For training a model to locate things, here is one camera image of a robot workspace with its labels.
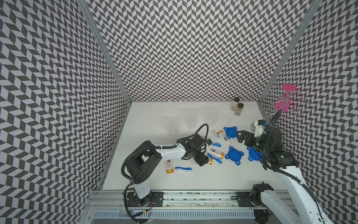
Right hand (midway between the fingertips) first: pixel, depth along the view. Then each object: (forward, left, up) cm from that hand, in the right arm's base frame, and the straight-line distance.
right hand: (242, 137), depth 76 cm
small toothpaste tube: (+14, +11, -18) cm, 25 cm away
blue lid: (+16, -2, -21) cm, 26 cm away
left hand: (-5, +21, -17) cm, 28 cm away
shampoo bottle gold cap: (-3, +9, -18) cm, 20 cm away
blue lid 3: (-4, -10, -16) cm, 19 cm away
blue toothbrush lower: (-6, +11, -18) cm, 22 cm away
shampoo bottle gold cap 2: (-10, +41, -16) cm, 46 cm away
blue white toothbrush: (-12, +33, -17) cm, 39 cm away
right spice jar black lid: (+32, -10, -8) cm, 34 cm away
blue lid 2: (-2, 0, -19) cm, 19 cm away
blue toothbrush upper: (+5, +11, -18) cm, 22 cm away
